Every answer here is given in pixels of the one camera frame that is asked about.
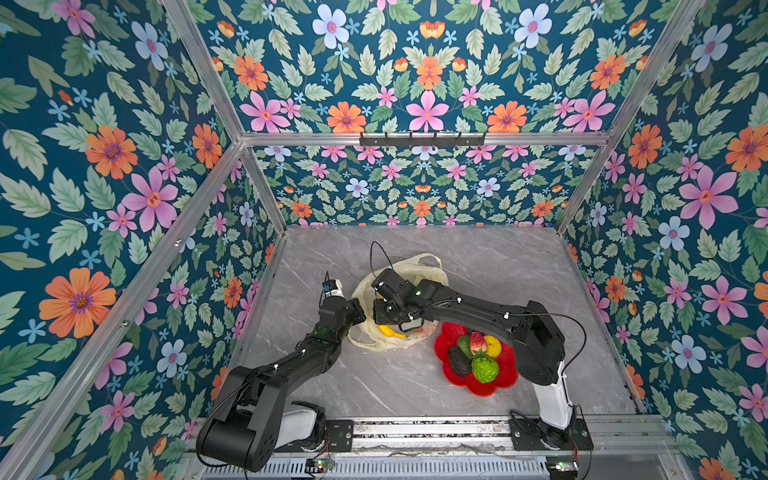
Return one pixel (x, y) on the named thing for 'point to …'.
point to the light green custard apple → (484, 368)
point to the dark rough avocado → (460, 363)
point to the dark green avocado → (464, 345)
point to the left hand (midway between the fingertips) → (362, 296)
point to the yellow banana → (388, 332)
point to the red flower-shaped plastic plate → (447, 336)
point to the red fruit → (477, 342)
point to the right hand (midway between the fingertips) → (380, 307)
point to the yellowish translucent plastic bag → (411, 269)
